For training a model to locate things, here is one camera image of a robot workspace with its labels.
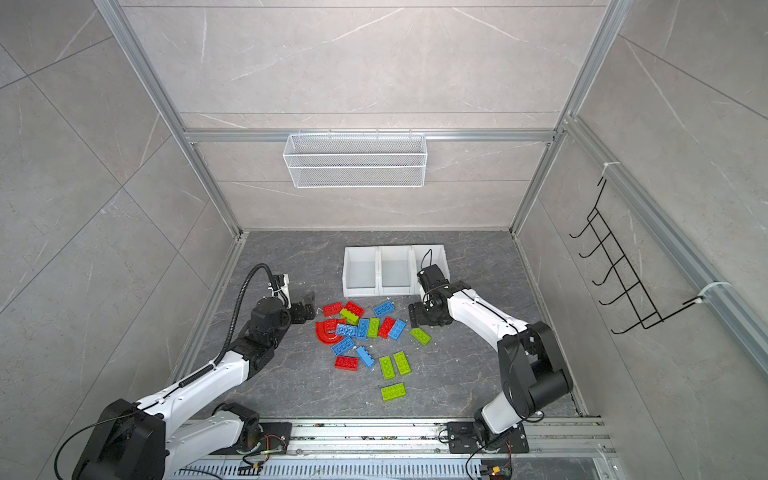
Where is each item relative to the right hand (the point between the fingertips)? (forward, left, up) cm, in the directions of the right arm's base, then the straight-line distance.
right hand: (422, 315), depth 90 cm
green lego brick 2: (-5, +1, -4) cm, 7 cm away
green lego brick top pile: (+1, +23, -3) cm, 23 cm away
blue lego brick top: (+5, +12, -5) cm, 14 cm away
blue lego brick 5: (-11, +18, -3) cm, 21 cm away
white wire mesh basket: (+46, +20, +25) cm, 57 cm away
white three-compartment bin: (+19, +10, -2) cm, 22 cm away
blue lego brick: (-3, +23, -3) cm, 24 cm away
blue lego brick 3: (-3, +8, -3) cm, 9 cm away
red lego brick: (+5, +29, -3) cm, 30 cm away
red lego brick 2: (+5, +22, -3) cm, 23 cm away
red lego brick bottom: (-13, +23, -5) cm, 27 cm away
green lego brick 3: (-14, +11, -5) cm, 19 cm away
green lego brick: (-2, +16, -5) cm, 16 cm away
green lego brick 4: (-13, +7, -3) cm, 15 cm away
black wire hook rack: (-11, -44, +25) cm, 52 cm away
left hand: (+4, +37, +10) cm, 38 cm away
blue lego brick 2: (-2, +19, -5) cm, 19 cm away
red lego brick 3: (-3, +12, -3) cm, 12 cm away
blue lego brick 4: (-8, +25, -4) cm, 26 cm away
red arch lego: (-2, +30, -5) cm, 31 cm away
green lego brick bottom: (-21, +10, -4) cm, 24 cm away
